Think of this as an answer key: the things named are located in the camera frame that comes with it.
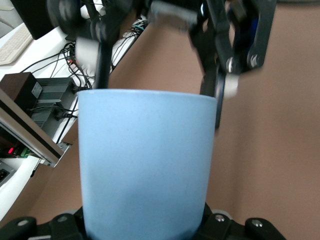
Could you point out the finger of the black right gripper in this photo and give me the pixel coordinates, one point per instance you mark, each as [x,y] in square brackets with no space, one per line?
[102,62]
[212,100]

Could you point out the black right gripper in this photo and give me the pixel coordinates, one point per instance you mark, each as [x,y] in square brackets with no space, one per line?
[175,10]

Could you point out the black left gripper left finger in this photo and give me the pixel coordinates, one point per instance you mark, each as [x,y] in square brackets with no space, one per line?
[50,225]

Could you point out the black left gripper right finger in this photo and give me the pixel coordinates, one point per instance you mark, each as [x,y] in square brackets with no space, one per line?
[230,225]

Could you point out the light blue cup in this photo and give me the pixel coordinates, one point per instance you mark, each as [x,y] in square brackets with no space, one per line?
[147,162]

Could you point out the grey finned power supply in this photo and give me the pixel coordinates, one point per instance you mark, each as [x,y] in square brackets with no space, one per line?
[52,92]

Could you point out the green terminal block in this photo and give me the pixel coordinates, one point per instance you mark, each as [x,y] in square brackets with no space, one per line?
[21,151]

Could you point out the black monitor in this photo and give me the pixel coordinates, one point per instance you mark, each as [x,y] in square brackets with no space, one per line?
[37,17]

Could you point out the dark brown box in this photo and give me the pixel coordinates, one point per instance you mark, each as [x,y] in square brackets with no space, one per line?
[20,86]

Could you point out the white keyboard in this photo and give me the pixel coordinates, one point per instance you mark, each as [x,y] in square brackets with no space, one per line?
[12,48]

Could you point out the aluminium profile with bracket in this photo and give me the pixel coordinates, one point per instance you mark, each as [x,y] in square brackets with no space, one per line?
[32,130]

